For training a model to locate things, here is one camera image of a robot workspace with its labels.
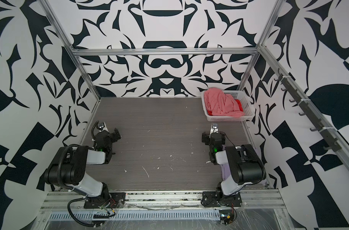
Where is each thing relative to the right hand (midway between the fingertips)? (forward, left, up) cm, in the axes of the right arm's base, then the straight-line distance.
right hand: (214, 130), depth 94 cm
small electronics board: (-45, +1, -6) cm, 45 cm away
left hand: (0, +69, +4) cm, 69 cm away
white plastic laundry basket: (+26, -27, -1) cm, 38 cm away
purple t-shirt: (-23, -3, -4) cm, 24 cm away
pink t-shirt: (+22, -8, +2) cm, 24 cm away
